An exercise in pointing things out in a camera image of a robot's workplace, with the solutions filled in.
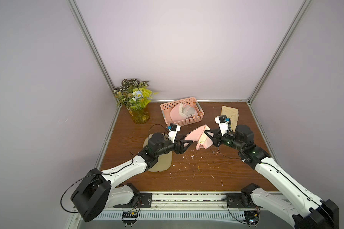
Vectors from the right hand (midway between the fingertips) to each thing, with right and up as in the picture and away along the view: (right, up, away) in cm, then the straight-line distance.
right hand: (206, 129), depth 71 cm
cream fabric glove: (+30, +8, +42) cm, 52 cm away
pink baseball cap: (-4, -3, +1) cm, 5 cm away
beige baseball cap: (-23, -23, +17) cm, 37 cm away
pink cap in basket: (-12, +9, +39) cm, 42 cm away
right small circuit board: (+22, -45, -1) cm, 50 cm away
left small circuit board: (-40, -46, +1) cm, 61 cm away
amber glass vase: (-43, +6, +32) cm, 54 cm away
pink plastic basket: (-23, +12, +42) cm, 50 cm away
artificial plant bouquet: (-44, +21, +22) cm, 54 cm away
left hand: (-8, -6, +2) cm, 11 cm away
